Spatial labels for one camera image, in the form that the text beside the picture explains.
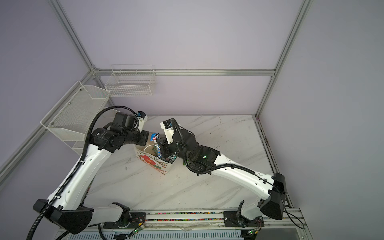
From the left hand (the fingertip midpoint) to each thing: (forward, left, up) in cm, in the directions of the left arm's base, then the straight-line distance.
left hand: (145, 137), depth 72 cm
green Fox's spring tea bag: (0, -17, -28) cm, 32 cm away
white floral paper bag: (-9, -5, -1) cm, 10 cm away
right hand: (-6, -7, +6) cm, 12 cm away
